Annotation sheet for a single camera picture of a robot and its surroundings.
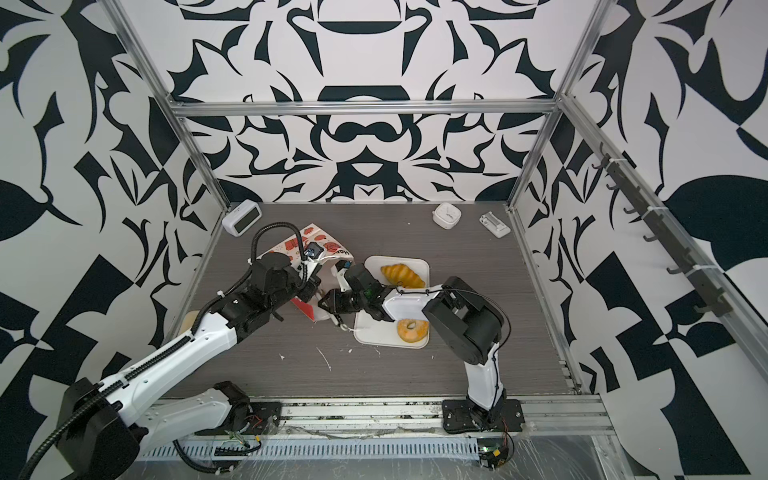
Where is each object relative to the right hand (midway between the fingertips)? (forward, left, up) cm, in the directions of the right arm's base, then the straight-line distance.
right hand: (321, 303), depth 86 cm
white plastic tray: (-6, -14, -5) cm, 16 cm away
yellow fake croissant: (+11, -24, -4) cm, 26 cm away
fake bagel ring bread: (-6, -26, -5) cm, 27 cm away
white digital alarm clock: (+33, +33, 0) cm, 47 cm away
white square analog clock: (+38, -41, -6) cm, 57 cm away
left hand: (+5, -1, +14) cm, 15 cm away
